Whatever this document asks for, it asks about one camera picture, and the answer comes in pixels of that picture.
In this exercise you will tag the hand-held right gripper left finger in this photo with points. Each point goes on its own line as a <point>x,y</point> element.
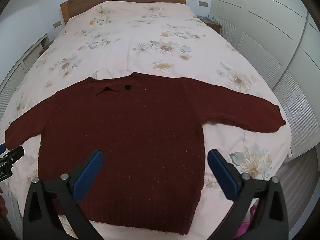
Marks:
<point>87,177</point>

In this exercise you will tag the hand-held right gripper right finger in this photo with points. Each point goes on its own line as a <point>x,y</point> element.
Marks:
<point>223,177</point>

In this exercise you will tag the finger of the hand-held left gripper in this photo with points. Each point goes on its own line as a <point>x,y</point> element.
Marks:
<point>11,158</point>

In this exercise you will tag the dark red knitted sweater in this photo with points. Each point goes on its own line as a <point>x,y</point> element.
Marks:
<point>140,130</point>

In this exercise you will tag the pink object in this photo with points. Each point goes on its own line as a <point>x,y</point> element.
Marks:
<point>243,230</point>

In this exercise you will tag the wooden nightstand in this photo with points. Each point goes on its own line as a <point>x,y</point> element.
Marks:
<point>214,26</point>

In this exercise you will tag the pink floral bed blanket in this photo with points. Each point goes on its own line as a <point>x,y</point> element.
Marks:
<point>140,30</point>

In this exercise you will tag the white louvred wardrobe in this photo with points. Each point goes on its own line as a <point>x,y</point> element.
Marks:
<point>262,17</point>

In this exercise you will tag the wall socket plate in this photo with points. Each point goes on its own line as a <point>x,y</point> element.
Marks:
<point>203,3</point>
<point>57,24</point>

